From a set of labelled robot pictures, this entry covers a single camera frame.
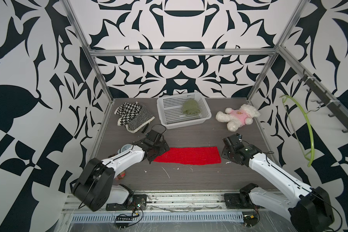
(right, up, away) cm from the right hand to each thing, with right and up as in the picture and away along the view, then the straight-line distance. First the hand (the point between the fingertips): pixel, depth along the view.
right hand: (225, 151), depth 84 cm
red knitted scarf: (-19, -6, +10) cm, 22 cm away
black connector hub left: (-54, -30, -12) cm, 63 cm away
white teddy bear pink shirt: (+13, +19, +15) cm, 27 cm away
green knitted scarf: (-17, +26, +21) cm, 38 cm away
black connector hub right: (+7, -30, -13) cm, 34 cm away
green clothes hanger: (+31, +1, -17) cm, 36 cm away
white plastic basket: (-33, +26, +27) cm, 49 cm away
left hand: (-36, +1, +4) cm, 36 cm away
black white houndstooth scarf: (-56, +20, +10) cm, 60 cm away
